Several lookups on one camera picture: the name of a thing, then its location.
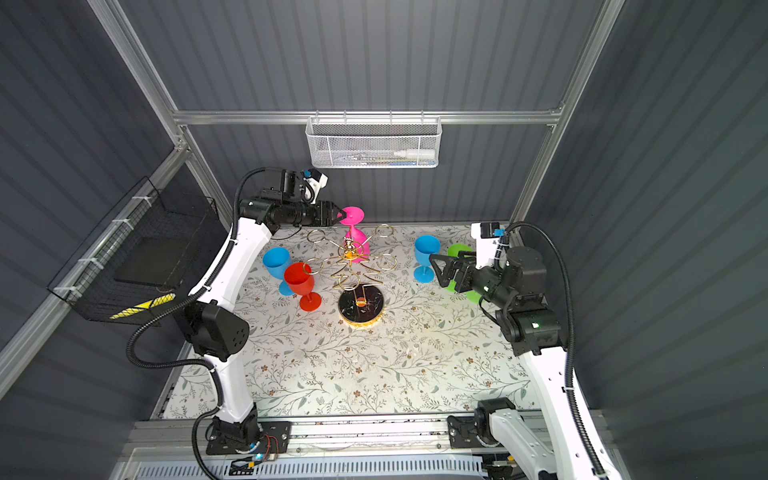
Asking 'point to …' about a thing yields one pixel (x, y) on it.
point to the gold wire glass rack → (360, 306)
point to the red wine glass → (300, 280)
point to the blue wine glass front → (425, 246)
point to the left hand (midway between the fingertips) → (339, 213)
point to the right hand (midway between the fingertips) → (449, 258)
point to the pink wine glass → (355, 215)
